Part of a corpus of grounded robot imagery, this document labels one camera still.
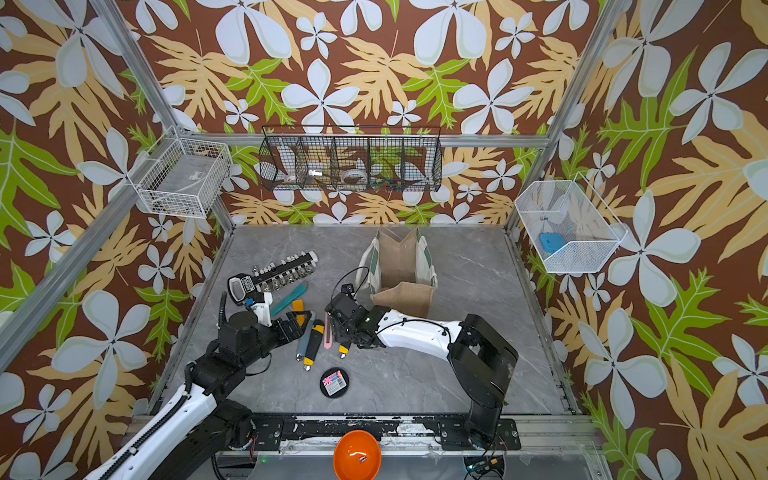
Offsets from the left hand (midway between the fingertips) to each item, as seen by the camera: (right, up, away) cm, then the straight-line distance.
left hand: (302, 314), depth 79 cm
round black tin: (+8, -19, +1) cm, 21 cm away
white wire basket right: (+76, +29, +5) cm, 82 cm away
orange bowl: (+16, -32, -9) cm, 37 cm away
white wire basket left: (-37, +39, +7) cm, 54 cm away
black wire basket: (+17, +46, +11) cm, 50 cm away
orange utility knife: (-7, -1, +19) cm, 20 cm away
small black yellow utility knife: (+10, -12, +9) cm, 18 cm away
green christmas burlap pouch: (+28, +9, +22) cm, 37 cm away
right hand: (+9, -5, +7) cm, 12 cm away
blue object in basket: (+68, +20, +1) cm, 71 cm away
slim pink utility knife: (+5, -8, +12) cm, 15 cm away
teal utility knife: (-6, +5, +23) cm, 24 cm away
